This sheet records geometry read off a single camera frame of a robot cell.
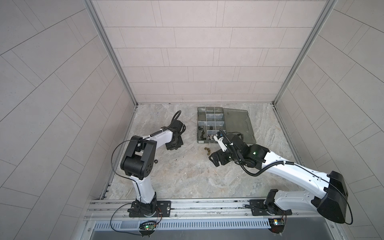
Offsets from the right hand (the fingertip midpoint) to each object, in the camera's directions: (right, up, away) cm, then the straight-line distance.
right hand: (215, 156), depth 75 cm
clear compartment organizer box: (+1, +17, +32) cm, 37 cm away
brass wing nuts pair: (-2, -1, +16) cm, 16 cm away
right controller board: (+28, -30, -7) cm, 42 cm away
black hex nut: (-33, -6, +12) cm, 36 cm away
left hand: (-20, +3, +22) cm, 30 cm away
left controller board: (-31, -29, -10) cm, 43 cm away
